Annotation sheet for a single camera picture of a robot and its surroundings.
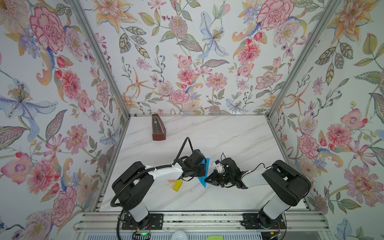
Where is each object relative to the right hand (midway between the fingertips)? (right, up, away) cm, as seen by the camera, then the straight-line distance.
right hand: (204, 180), depth 87 cm
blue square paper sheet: (0, +1, +1) cm, 1 cm away
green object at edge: (+4, -21, -17) cm, 27 cm away
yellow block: (-15, -2, -2) cm, 15 cm away
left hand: (+2, +4, -1) cm, 5 cm away
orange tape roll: (-19, -1, +1) cm, 19 cm away
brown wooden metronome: (-29, +31, +13) cm, 44 cm away
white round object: (-12, -17, -21) cm, 30 cm away
